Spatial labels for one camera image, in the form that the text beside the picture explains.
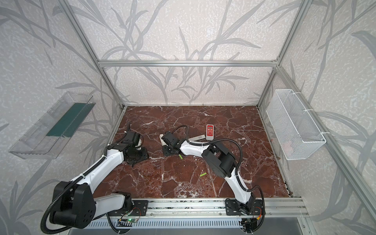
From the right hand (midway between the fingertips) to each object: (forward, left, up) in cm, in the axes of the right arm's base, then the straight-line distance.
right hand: (165, 146), depth 94 cm
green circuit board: (-39, +11, -1) cm, 41 cm away
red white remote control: (+11, -29, -1) cm, 32 cm away
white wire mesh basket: (-12, -64, +33) cm, 73 cm away
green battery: (-7, -11, -2) cm, 13 cm away
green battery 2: (-18, -24, -2) cm, 30 cm away
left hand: (-6, +8, +5) cm, 12 cm away
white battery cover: (+9, -23, -3) cm, 25 cm away
